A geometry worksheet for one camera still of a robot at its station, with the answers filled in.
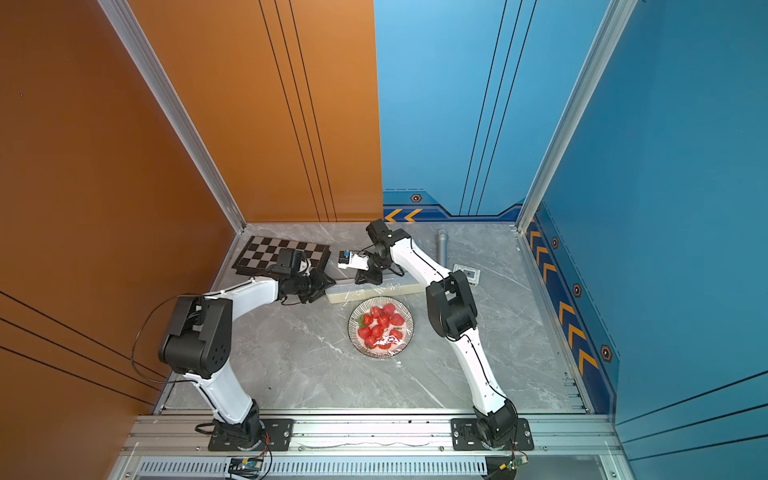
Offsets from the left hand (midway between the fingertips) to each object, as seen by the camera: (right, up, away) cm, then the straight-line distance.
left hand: (336, 280), depth 97 cm
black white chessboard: (-30, +9, +11) cm, 33 cm away
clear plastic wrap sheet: (+15, -13, -7) cm, 21 cm away
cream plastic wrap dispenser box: (+19, -1, -2) cm, 19 cm away
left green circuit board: (-17, -43, -25) cm, 53 cm away
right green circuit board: (+45, -41, -27) cm, 67 cm away
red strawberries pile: (+14, -14, -8) cm, 21 cm away
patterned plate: (+20, -18, -11) cm, 29 cm away
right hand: (+8, +2, +1) cm, 8 cm away
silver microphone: (+37, +14, +15) cm, 43 cm away
